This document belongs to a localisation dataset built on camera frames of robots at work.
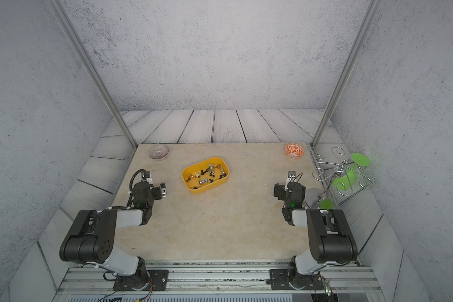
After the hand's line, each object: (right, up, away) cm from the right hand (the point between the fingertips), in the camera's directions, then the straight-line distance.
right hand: (290, 183), depth 94 cm
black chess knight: (-40, 0, +10) cm, 41 cm away
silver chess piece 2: (-33, +4, +11) cm, 35 cm away
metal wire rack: (+12, +10, -22) cm, 27 cm away
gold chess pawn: (-50, +3, +11) cm, 51 cm away
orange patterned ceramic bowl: (+9, +17, +21) cm, 28 cm away
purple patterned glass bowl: (-73, +16, +21) cm, 78 cm away
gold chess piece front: (-37, +8, +14) cm, 40 cm away
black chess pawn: (-45, +4, +13) cm, 47 cm away
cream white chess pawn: (-47, +3, +11) cm, 49 cm away
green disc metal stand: (+17, +4, -15) cm, 23 cm away
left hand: (-67, 0, +1) cm, 67 cm away
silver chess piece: (-40, +5, +13) cm, 42 cm away
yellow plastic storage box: (-44, +3, +14) cm, 46 cm away
